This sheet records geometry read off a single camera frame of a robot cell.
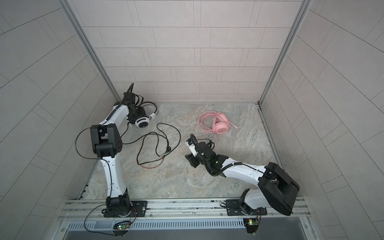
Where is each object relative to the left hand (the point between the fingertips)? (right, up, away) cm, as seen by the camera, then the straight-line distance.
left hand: (146, 111), depth 102 cm
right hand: (+31, -25, -20) cm, 45 cm away
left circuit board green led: (+4, -51, -38) cm, 64 cm away
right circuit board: (+62, -53, -34) cm, 88 cm away
